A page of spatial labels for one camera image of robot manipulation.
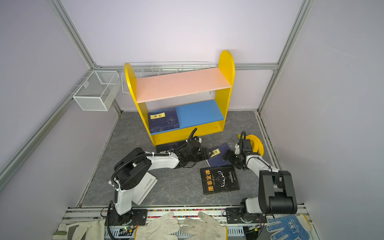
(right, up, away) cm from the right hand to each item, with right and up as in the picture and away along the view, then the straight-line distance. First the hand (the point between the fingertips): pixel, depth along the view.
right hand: (228, 160), depth 92 cm
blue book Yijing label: (-41, +25, +1) cm, 48 cm away
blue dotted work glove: (+29, -27, -21) cm, 45 cm away
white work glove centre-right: (-13, -28, -21) cm, 38 cm away
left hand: (-10, +3, -3) cm, 11 cm away
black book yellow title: (-7, -10, -7) cm, 14 cm away
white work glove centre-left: (-35, -27, -21) cm, 49 cm away
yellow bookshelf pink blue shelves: (-32, +34, +12) cm, 49 cm away
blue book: (-7, +1, 0) cm, 7 cm away
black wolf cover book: (-37, +7, +6) cm, 38 cm away
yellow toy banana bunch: (+20, +8, +3) cm, 21 cm away
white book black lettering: (-48, -13, -15) cm, 51 cm away
